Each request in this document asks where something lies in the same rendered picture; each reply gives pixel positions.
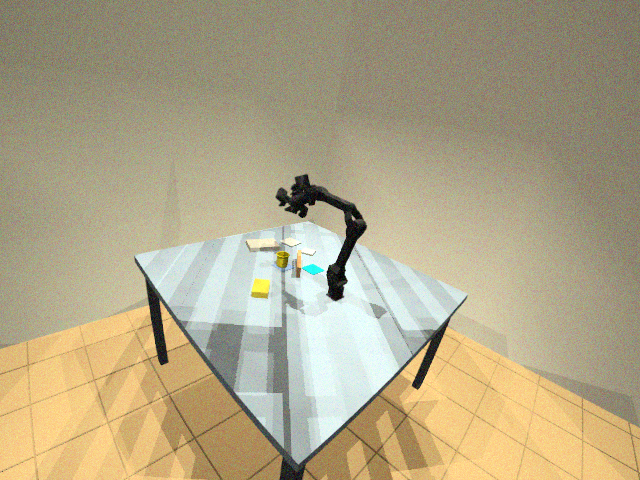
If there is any yellow cup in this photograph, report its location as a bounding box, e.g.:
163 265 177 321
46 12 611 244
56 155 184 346
276 251 290 268

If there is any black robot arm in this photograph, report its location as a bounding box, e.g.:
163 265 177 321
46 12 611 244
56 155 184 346
290 174 367 301

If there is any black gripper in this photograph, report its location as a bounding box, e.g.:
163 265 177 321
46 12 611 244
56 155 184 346
275 188 308 218

